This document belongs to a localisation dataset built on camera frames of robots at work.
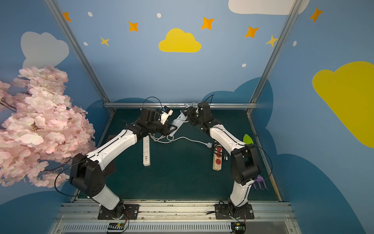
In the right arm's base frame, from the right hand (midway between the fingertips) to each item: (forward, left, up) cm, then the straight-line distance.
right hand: (184, 111), depth 87 cm
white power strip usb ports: (-16, +24, -23) cm, 37 cm away
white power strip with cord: (-9, +3, -2) cm, 10 cm away
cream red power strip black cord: (-18, -22, -21) cm, 36 cm away
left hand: (-9, +5, -2) cm, 10 cm away
